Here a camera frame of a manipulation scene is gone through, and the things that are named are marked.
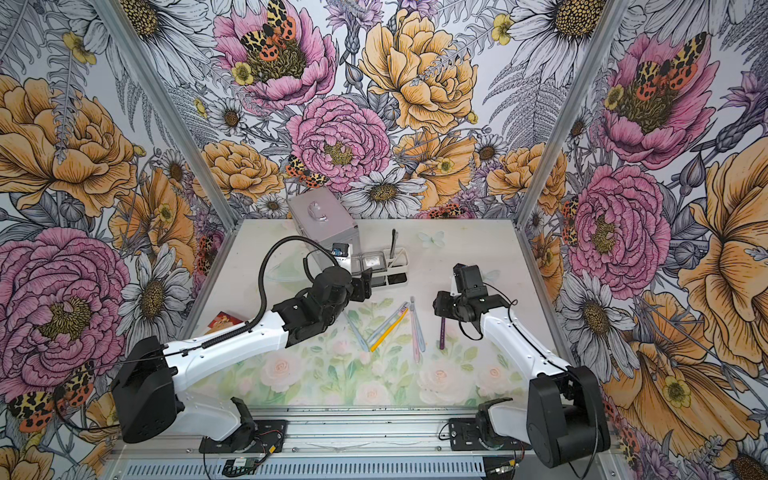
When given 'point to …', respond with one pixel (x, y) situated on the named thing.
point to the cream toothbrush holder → (388, 268)
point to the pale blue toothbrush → (418, 323)
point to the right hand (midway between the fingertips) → (439, 311)
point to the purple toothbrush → (442, 334)
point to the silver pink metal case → (321, 216)
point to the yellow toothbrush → (388, 330)
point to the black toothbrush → (394, 234)
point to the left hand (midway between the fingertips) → (357, 276)
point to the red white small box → (222, 321)
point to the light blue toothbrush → (357, 332)
